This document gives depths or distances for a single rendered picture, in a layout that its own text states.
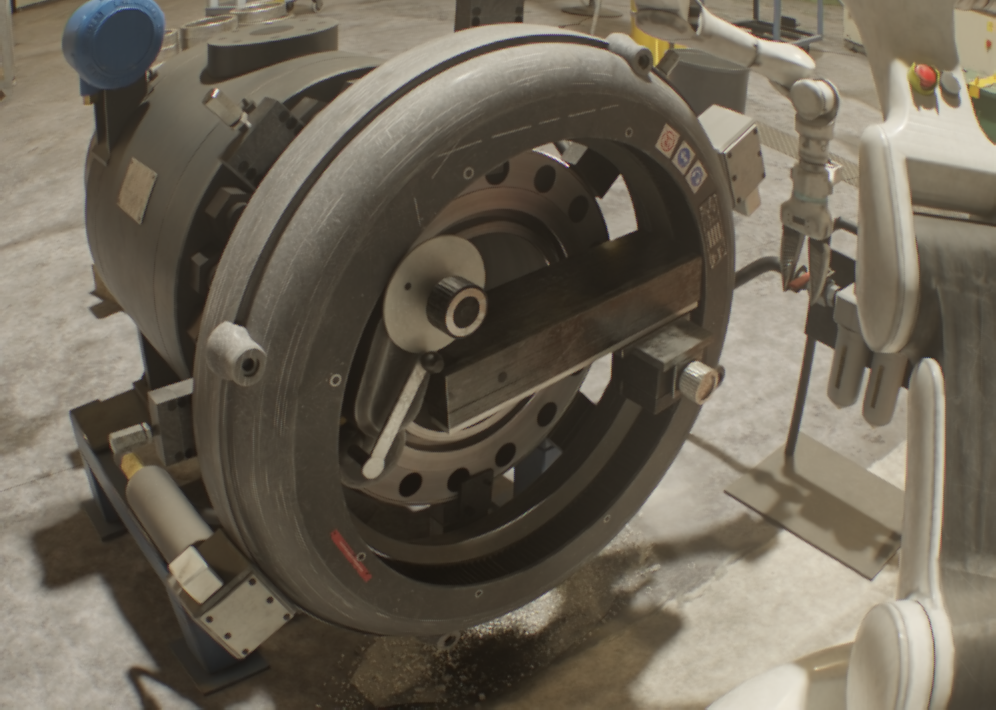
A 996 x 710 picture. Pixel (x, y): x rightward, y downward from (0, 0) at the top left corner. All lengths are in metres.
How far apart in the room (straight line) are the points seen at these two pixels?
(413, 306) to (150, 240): 0.51
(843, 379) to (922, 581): 0.92
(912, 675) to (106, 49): 1.35
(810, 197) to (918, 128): 0.61
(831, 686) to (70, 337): 2.19
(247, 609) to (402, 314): 0.36
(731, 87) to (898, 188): 2.82
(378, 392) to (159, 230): 0.46
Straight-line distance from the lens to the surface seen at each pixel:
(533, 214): 1.13
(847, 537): 1.83
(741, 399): 2.19
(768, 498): 1.88
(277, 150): 0.90
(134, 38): 1.43
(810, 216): 1.56
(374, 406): 0.90
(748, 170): 1.29
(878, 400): 1.71
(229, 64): 1.35
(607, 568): 1.68
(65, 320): 2.75
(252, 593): 0.99
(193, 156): 1.22
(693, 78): 3.70
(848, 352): 1.72
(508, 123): 0.89
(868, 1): 1.08
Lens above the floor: 1.15
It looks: 30 degrees down
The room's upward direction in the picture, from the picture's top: straight up
